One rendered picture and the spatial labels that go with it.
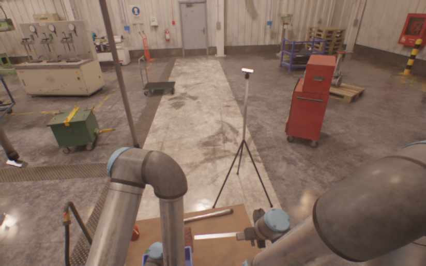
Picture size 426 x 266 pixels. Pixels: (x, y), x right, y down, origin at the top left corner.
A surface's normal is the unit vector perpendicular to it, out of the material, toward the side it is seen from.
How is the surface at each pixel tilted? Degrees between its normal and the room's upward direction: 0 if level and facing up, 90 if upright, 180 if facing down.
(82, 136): 90
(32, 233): 0
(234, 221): 0
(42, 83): 90
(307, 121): 90
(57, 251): 0
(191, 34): 90
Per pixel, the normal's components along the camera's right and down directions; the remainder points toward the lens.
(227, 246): -0.03, -0.86
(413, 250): -0.56, 0.35
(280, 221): 0.11, -0.66
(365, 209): -0.68, -0.24
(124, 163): -0.18, -0.36
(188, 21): 0.07, 0.50
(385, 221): -0.44, 0.00
